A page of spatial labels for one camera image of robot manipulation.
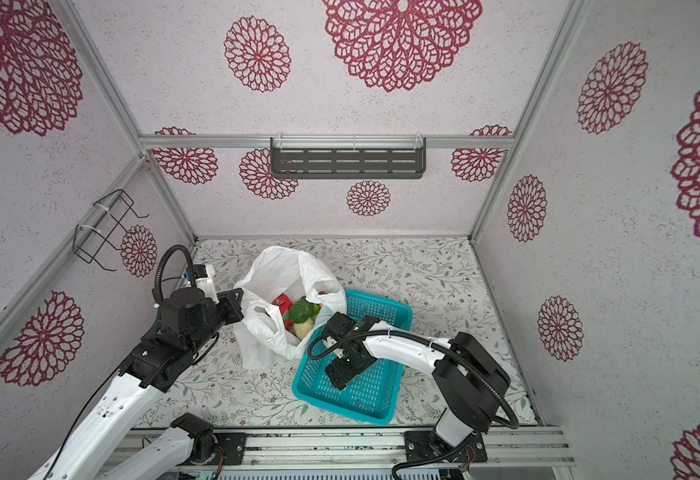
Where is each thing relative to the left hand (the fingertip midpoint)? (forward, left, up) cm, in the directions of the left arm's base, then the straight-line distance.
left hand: (243, 296), depth 73 cm
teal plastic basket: (-17, -32, -25) cm, 44 cm away
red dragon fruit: (+8, -7, -17) cm, 20 cm away
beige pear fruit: (+1, -12, -20) cm, 23 cm away
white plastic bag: (-10, -5, -4) cm, 12 cm away
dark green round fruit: (+4, -13, -14) cm, 20 cm away
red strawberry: (+6, -19, -8) cm, 21 cm away
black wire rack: (+24, +38, +9) cm, 45 cm away
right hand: (-11, -24, -21) cm, 34 cm away
